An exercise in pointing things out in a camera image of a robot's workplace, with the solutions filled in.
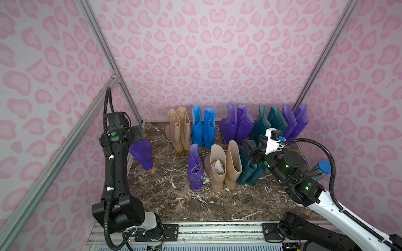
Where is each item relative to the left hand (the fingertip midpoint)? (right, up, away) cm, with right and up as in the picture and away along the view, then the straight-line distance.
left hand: (133, 134), depth 77 cm
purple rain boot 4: (+31, -15, -11) cm, 37 cm away
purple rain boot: (+57, +5, +10) cm, 58 cm away
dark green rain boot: (+54, -15, -10) cm, 57 cm away
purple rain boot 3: (+6, -8, -4) cm, 10 cm away
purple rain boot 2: (+82, +9, +9) cm, 83 cm away
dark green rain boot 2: (+61, -24, +4) cm, 66 cm away
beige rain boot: (+24, +1, +14) cm, 27 cm away
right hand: (+54, -2, -13) cm, 55 cm away
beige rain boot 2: (+40, -15, -4) cm, 43 cm away
